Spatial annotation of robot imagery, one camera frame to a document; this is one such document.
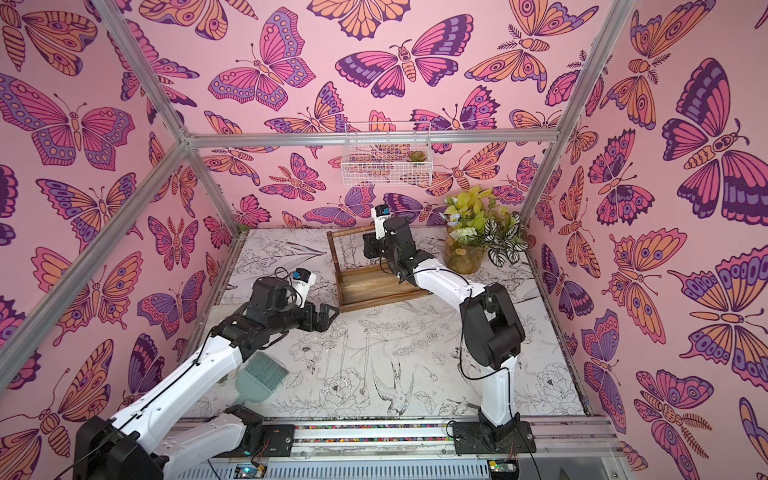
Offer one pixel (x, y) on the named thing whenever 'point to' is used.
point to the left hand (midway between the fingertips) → (328, 306)
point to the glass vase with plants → (476, 224)
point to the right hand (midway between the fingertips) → (367, 232)
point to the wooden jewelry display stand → (368, 285)
